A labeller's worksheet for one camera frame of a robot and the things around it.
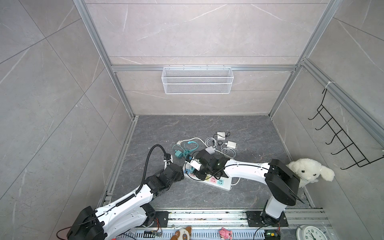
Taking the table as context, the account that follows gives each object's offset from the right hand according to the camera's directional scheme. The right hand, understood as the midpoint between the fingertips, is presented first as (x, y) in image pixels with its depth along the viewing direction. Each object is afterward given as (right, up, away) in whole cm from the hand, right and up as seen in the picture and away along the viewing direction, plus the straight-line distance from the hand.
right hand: (194, 169), depth 86 cm
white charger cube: (+11, +10, +10) cm, 18 cm away
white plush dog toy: (+55, +4, -16) cm, 58 cm away
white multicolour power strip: (+17, -8, -3) cm, 19 cm away
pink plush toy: (+14, -25, -19) cm, 34 cm away
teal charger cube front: (-11, +7, +9) cm, 16 cm away
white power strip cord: (-11, +14, +15) cm, 23 cm away
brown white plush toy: (-5, -25, -19) cm, 32 cm away
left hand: (-10, +2, -3) cm, 10 cm away
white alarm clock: (+54, -24, -19) cm, 62 cm away
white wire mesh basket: (+2, +57, +15) cm, 59 cm away
